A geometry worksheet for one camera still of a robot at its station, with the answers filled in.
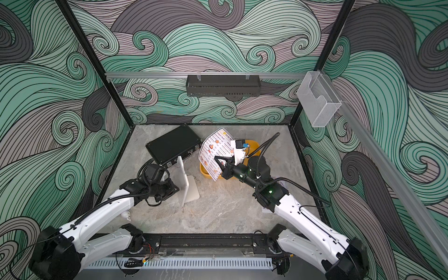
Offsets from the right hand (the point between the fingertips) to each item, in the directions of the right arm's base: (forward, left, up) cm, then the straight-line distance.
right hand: (213, 159), depth 66 cm
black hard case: (+29, +22, -24) cm, 44 cm away
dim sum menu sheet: (+5, -1, +3) cm, 6 cm away
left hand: (-2, +17, -21) cm, 27 cm away
